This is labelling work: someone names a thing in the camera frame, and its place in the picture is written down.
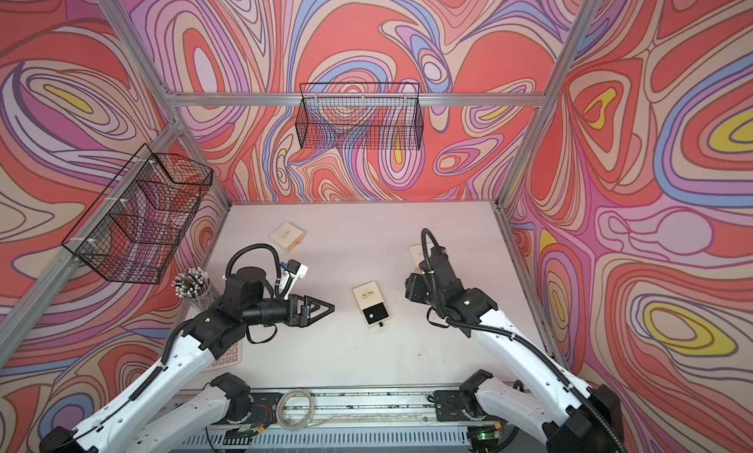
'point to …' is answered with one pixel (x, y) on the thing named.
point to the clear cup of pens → (194, 284)
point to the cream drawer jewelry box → (417, 256)
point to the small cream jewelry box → (370, 304)
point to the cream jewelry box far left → (288, 236)
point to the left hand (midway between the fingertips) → (327, 311)
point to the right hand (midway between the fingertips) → (415, 292)
